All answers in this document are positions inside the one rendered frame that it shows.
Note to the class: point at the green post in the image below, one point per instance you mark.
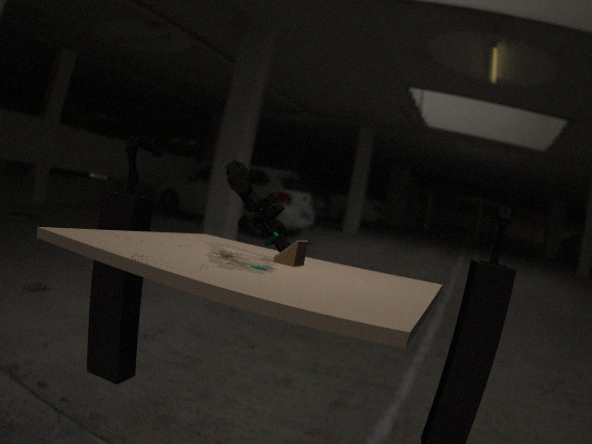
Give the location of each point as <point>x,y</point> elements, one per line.
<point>269,241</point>

